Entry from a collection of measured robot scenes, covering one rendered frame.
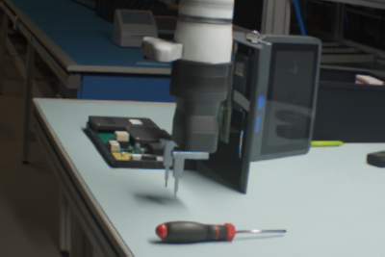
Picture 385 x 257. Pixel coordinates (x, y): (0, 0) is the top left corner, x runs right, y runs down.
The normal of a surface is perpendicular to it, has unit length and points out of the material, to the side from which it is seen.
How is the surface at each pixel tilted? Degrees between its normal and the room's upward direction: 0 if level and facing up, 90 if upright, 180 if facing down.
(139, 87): 90
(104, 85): 90
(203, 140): 90
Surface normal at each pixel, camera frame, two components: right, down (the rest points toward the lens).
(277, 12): 0.29, 0.20
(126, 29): 0.26, -0.62
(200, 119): 0.27, -0.14
